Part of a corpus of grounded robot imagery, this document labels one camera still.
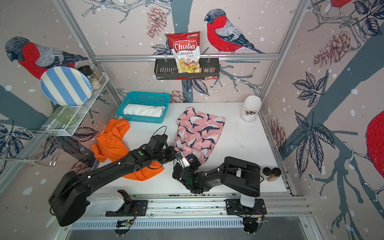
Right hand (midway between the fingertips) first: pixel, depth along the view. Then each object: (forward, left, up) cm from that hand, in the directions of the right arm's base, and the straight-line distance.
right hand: (185, 158), depth 87 cm
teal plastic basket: (+49, +37, +3) cm, 61 cm away
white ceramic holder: (+39, -46, +6) cm, 60 cm away
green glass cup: (+6, +56, +31) cm, 65 cm away
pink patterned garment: (+20, -7, -2) cm, 21 cm away
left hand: (0, +1, +9) cm, 9 cm away
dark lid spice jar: (+28, +51, +33) cm, 67 cm away
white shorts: (+35, +34, +4) cm, 49 cm away
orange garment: (+8, +50, -1) cm, 50 cm away
